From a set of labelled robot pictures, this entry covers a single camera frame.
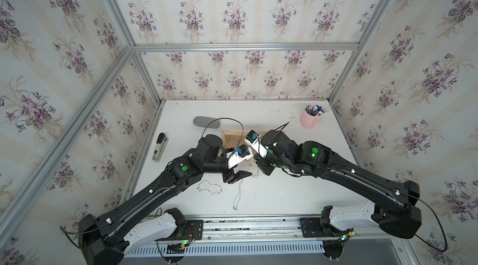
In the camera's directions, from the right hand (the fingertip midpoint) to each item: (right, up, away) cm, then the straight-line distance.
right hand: (259, 156), depth 68 cm
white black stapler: (-49, -1, +27) cm, 56 cm away
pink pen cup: (+32, +12, +34) cm, 48 cm away
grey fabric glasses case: (-29, +12, +37) cm, 49 cm away
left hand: (-4, -3, -2) cm, 5 cm away
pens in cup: (+35, +18, +34) cm, 52 cm away
